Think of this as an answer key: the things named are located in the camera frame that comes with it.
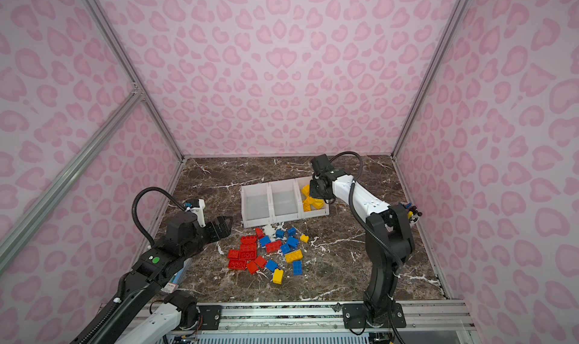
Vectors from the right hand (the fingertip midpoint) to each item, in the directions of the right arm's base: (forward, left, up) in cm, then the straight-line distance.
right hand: (317, 191), depth 93 cm
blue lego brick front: (-28, +8, -8) cm, 30 cm away
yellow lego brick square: (-2, +4, -8) cm, 10 cm away
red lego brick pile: (-24, +27, -9) cm, 38 cm away
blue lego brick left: (-27, +17, -10) cm, 33 cm away
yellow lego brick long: (-1, 0, -7) cm, 7 cm away
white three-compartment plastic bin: (-3, +17, -4) cm, 18 cm away
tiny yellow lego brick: (-16, +6, -10) cm, 20 cm away
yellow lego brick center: (-23, +9, -10) cm, 26 cm away
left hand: (-18, +32, +8) cm, 38 cm away
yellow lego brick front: (-31, +14, -8) cm, 35 cm away
